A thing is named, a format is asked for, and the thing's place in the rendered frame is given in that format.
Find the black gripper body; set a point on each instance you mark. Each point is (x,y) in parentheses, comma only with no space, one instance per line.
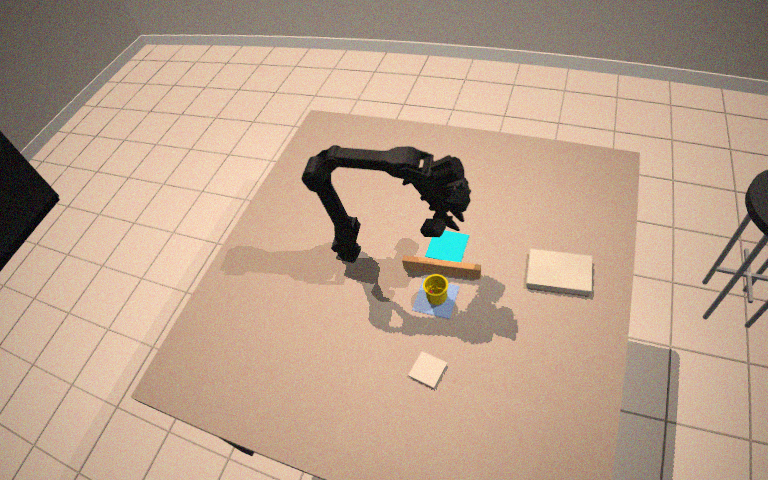
(434,227)

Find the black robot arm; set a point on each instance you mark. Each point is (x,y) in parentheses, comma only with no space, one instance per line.
(399,162)

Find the cream flat rectangular block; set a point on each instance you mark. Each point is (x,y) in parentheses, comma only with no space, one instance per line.
(427,369)

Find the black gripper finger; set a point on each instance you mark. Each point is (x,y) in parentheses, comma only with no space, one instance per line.
(459,215)
(451,224)

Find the pale beige long rectangular block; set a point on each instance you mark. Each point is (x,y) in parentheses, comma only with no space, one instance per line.
(560,272)

